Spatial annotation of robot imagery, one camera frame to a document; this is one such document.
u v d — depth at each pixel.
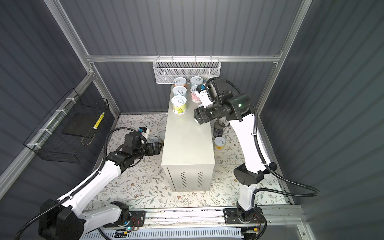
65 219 0.38
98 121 0.79
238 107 0.41
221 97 0.46
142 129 0.72
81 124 0.77
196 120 0.65
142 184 0.85
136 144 0.63
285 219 0.74
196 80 0.81
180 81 0.81
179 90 0.75
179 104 0.70
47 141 0.63
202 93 0.57
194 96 0.76
